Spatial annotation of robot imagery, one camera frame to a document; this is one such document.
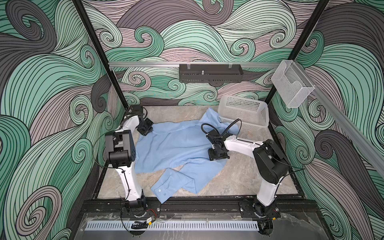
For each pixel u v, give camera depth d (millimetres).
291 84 791
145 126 849
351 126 579
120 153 536
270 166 475
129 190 599
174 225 697
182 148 885
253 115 1145
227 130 646
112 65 952
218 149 686
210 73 956
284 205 765
